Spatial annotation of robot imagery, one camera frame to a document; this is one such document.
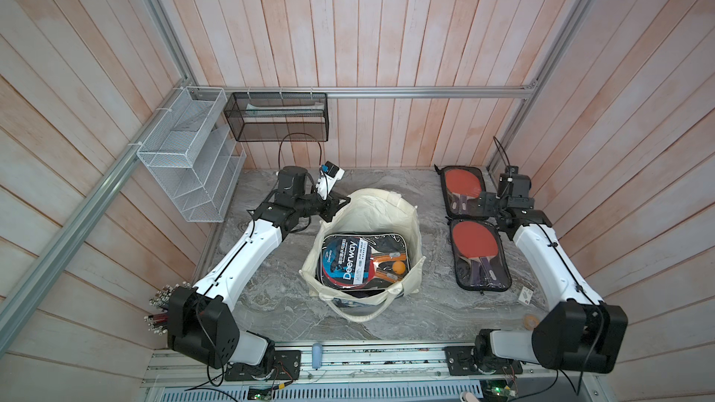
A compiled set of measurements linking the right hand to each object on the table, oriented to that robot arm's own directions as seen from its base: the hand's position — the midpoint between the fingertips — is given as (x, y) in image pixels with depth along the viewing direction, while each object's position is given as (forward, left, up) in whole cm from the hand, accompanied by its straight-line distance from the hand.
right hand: (501, 197), depth 83 cm
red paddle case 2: (-10, +3, -19) cm, 22 cm away
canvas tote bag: (-3, +41, -3) cm, 41 cm away
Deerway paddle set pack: (-18, +42, -8) cm, 46 cm away
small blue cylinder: (-41, +54, -18) cm, 70 cm away
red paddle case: (+20, +2, -18) cm, 27 cm away
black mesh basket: (+35, +75, +5) cm, 83 cm away
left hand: (-6, +47, +5) cm, 47 cm away
